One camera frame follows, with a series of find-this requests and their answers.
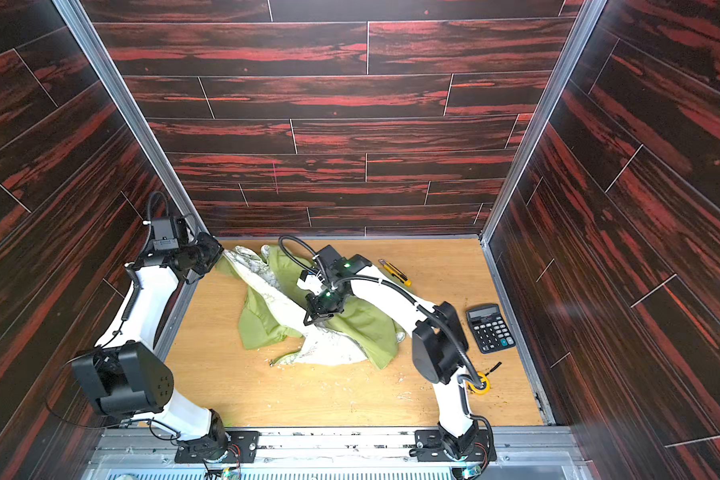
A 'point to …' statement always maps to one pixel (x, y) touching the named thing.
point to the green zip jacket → (273, 305)
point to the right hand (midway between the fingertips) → (311, 319)
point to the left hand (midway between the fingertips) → (226, 244)
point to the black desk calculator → (489, 328)
